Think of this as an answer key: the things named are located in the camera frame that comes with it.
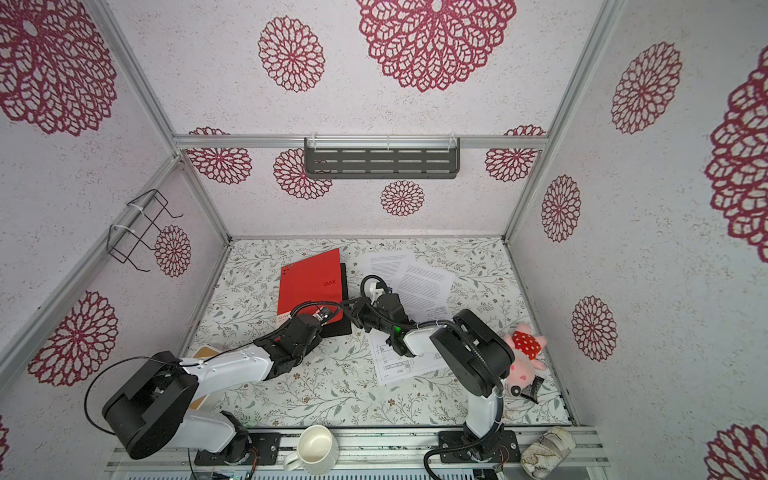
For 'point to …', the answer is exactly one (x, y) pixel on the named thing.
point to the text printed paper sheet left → (387, 264)
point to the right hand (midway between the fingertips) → (338, 303)
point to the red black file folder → (318, 279)
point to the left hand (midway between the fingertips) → (301, 328)
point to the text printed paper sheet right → (426, 292)
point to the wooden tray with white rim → (204, 352)
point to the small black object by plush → (531, 391)
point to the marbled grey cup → (540, 459)
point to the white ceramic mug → (318, 451)
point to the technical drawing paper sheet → (391, 367)
